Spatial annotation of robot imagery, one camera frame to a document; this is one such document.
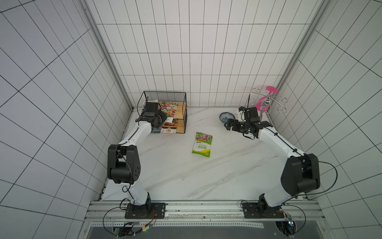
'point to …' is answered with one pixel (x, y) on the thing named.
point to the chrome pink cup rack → (263, 102)
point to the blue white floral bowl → (225, 116)
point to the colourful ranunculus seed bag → (170, 108)
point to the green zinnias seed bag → (202, 144)
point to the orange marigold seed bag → (168, 127)
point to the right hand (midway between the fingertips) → (225, 124)
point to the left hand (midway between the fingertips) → (166, 118)
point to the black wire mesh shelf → (179, 97)
